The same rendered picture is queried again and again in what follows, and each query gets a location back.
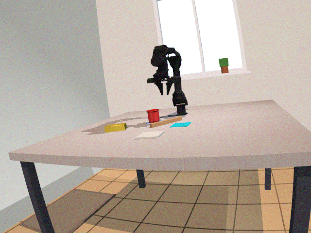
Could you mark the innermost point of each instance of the yellow rectangular block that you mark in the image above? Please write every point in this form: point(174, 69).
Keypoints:
point(115, 127)

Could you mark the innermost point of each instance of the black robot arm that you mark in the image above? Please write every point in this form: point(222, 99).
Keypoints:
point(159, 59)

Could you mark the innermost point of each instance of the white flat tile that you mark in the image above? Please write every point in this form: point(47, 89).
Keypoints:
point(149, 135)

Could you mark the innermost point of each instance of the tan flat bar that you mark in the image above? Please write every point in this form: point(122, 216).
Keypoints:
point(171, 120)

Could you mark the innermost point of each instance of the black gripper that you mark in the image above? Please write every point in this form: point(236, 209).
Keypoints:
point(169, 80)

